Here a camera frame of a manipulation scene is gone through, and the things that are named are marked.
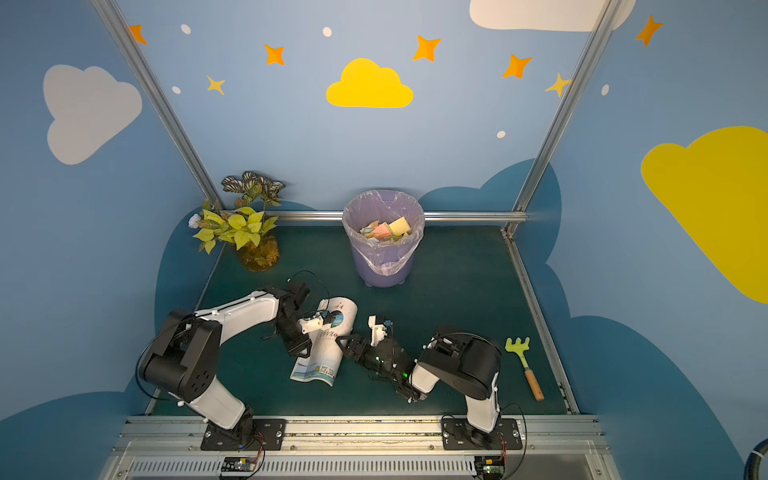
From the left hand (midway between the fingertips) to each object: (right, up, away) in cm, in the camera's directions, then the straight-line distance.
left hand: (303, 343), depth 90 cm
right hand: (+13, +2, -7) cm, 15 cm away
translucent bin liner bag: (+25, +43, +7) cm, 51 cm away
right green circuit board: (+51, -25, -18) cm, 60 cm away
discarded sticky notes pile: (+28, +35, +12) cm, 46 cm away
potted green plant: (-16, +36, -2) cm, 39 cm away
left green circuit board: (-10, -24, -18) cm, 32 cm away
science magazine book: (+9, -1, -7) cm, 11 cm away
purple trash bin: (+21, +19, +12) cm, 31 cm away
